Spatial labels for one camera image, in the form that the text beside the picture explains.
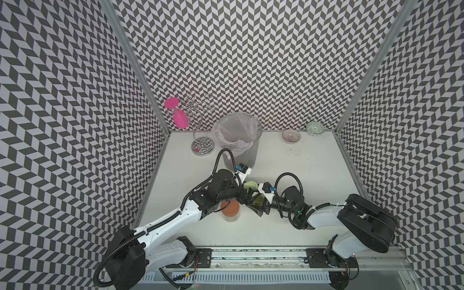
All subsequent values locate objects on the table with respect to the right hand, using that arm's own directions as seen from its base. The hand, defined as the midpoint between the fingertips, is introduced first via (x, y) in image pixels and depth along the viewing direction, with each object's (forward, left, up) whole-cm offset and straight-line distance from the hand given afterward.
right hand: (251, 196), depth 80 cm
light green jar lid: (+2, 0, +8) cm, 8 cm away
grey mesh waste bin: (+18, +2, +6) cm, 19 cm away
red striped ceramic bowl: (+42, -27, -7) cm, 50 cm away
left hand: (0, -1, +6) cm, 6 cm away
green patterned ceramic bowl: (+49, -44, -7) cm, 66 cm away
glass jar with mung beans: (-6, -2, +8) cm, 10 cm away
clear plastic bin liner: (+34, +7, +8) cm, 35 cm away
